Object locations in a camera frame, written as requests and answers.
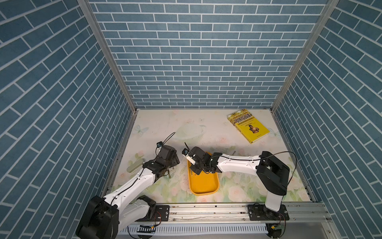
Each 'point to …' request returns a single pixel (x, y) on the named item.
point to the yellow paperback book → (247, 125)
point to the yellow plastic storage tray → (204, 183)
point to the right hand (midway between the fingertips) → (193, 163)
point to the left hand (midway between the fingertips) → (176, 158)
